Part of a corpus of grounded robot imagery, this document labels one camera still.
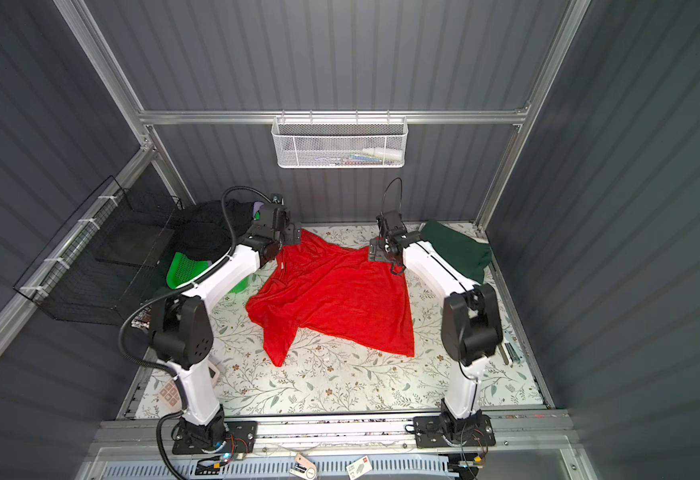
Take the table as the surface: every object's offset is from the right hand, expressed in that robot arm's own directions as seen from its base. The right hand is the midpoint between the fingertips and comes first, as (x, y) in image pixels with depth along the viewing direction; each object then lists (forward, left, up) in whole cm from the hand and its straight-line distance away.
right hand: (391, 253), depth 93 cm
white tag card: (-54, +23, -11) cm, 60 cm away
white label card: (-54, +10, -12) cm, 57 cm away
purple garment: (+24, +49, -1) cm, 55 cm away
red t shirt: (-6, +19, -14) cm, 25 cm away
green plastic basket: (0, +70, -6) cm, 71 cm away
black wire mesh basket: (-15, +72, +16) cm, 75 cm away
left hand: (+6, +35, +8) cm, 36 cm away
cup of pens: (-24, +66, +4) cm, 71 cm away
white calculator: (-38, +61, -12) cm, 73 cm away
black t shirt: (+17, +69, -4) cm, 71 cm away
